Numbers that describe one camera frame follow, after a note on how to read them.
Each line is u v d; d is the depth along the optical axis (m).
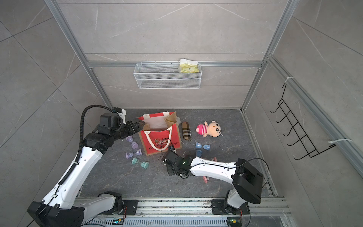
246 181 0.42
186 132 1.01
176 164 0.60
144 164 0.86
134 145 0.94
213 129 0.98
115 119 0.55
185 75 1.01
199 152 0.91
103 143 0.49
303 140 0.64
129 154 0.90
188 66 0.86
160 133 0.77
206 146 0.95
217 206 0.74
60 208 0.37
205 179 0.80
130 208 0.73
